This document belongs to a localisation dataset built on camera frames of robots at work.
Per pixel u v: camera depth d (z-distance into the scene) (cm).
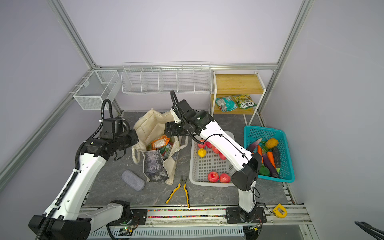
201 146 96
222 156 91
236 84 91
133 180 84
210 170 89
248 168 44
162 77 101
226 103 99
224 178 81
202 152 91
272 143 94
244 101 101
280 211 74
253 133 102
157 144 84
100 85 102
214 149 51
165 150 83
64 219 37
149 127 84
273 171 84
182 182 85
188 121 53
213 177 81
